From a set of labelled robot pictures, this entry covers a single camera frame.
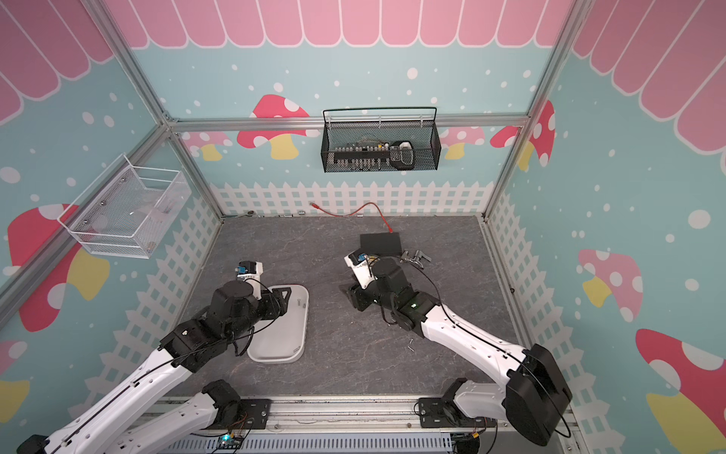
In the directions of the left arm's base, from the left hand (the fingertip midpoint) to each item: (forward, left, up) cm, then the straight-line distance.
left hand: (281, 295), depth 75 cm
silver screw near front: (-6, -36, -19) cm, 41 cm away
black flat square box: (+36, -27, -22) cm, 50 cm away
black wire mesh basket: (+47, -37, +16) cm, 62 cm away
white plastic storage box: (-7, +2, -14) cm, 15 cm away
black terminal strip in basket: (+42, -21, +15) cm, 49 cm away
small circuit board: (-31, +12, -22) cm, 40 cm away
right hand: (+5, -18, 0) cm, 18 cm away
